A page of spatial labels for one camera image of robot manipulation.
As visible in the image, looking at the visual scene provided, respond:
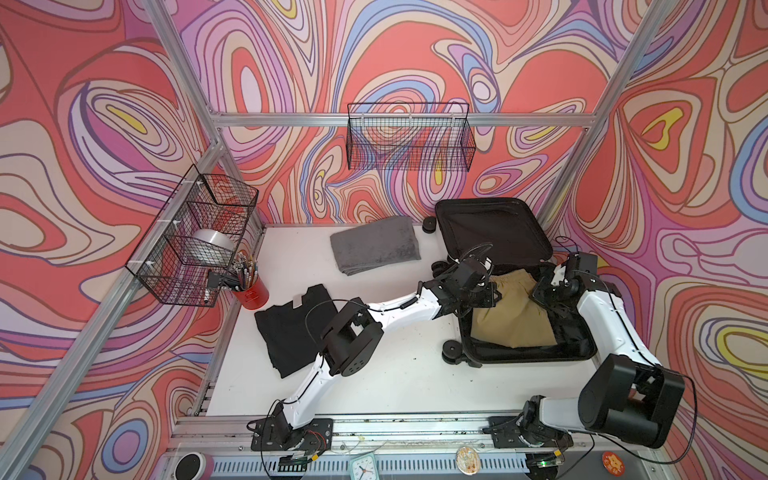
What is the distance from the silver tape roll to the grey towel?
0.41 meters

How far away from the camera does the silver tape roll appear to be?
0.70m

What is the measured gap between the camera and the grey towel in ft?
3.53
